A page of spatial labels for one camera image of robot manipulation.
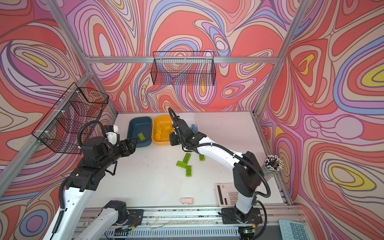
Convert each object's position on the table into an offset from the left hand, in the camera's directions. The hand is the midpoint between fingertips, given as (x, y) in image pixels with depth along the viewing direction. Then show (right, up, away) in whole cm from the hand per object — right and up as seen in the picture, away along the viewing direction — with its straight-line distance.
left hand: (134, 139), depth 69 cm
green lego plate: (-9, -1, +35) cm, 37 cm away
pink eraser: (+26, -33, +8) cm, 43 cm away
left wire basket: (-32, +16, +7) cm, 36 cm away
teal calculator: (+75, -43, 0) cm, 86 cm away
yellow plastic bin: (+6, +11, +42) cm, 44 cm away
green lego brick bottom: (+25, -21, +19) cm, 38 cm away
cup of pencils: (+69, -13, +6) cm, 70 cm away
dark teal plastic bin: (-11, +5, +39) cm, 40 cm away
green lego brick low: (+21, -18, +22) cm, 35 cm away
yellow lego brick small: (+5, +5, +38) cm, 39 cm away
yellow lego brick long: (+3, -1, +35) cm, 35 cm away
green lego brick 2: (+34, -14, +24) cm, 44 cm away
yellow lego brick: (+10, +5, +37) cm, 39 cm away
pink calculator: (+46, -31, +9) cm, 56 cm away
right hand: (+17, -1, +15) cm, 22 cm away
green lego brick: (+24, -14, +23) cm, 36 cm away
